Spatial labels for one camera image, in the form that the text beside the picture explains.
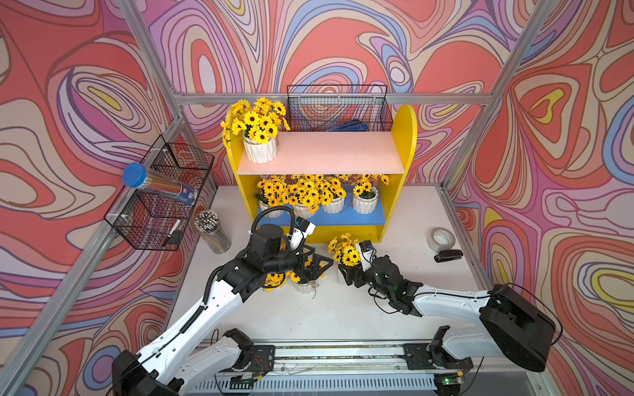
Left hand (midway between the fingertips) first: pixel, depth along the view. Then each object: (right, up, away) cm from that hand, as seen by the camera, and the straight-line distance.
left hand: (325, 258), depth 68 cm
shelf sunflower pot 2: (-8, -12, +13) cm, 19 cm away
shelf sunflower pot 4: (-17, +19, +12) cm, 28 cm away
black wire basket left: (-53, +10, +7) cm, 54 cm away
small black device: (+48, -4, +25) cm, 54 cm away
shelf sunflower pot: (+7, 0, +10) cm, 12 cm away
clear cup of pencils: (-40, +6, +18) cm, 44 cm away
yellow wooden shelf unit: (+8, +21, +18) cm, 29 cm away
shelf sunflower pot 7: (+15, +18, +18) cm, 30 cm away
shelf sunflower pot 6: (+3, +18, +14) cm, 23 cm away
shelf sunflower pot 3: (-16, -9, +10) cm, 21 cm away
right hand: (+9, -7, +17) cm, 20 cm away
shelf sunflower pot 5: (-7, +18, +11) cm, 22 cm away
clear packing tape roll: (+49, +2, +32) cm, 58 cm away
